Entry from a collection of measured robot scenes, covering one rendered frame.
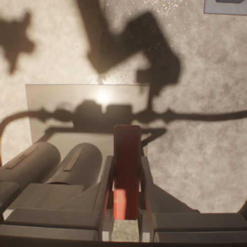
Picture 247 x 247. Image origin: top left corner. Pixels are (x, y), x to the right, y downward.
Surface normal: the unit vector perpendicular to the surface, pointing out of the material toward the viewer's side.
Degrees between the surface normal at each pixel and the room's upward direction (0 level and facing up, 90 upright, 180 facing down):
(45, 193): 90
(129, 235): 0
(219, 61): 0
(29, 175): 90
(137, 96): 0
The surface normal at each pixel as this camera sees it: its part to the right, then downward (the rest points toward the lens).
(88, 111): -0.03, 0.25
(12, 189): 0.72, -0.67
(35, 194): 0.01, -0.97
